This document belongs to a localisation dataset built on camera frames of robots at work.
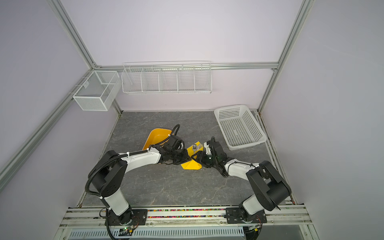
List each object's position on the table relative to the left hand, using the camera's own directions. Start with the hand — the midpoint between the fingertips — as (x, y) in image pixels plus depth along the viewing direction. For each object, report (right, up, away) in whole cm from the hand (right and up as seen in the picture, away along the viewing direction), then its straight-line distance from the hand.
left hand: (191, 161), depth 87 cm
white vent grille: (+19, -30, -17) cm, 39 cm away
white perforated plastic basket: (+34, +19, +21) cm, 45 cm away
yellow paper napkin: (-1, -3, +3) cm, 4 cm away
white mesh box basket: (-62, +44, +10) cm, 76 cm away
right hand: (+1, +1, 0) cm, 2 cm away
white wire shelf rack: (-1, +55, +18) cm, 58 cm away
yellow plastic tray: (-26, +13, +18) cm, 34 cm away
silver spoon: (+1, +7, +11) cm, 13 cm away
